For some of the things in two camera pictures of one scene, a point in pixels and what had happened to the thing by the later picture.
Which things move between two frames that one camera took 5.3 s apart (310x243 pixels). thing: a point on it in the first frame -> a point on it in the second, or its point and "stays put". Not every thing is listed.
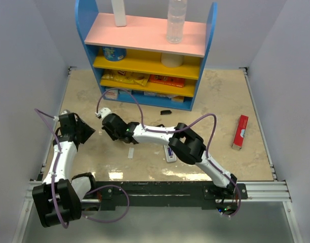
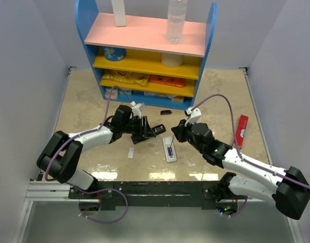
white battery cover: [130, 153] stays put
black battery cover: [165, 112] stays put
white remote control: [169, 155] stays put
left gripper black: [88, 130] -> [145, 130]
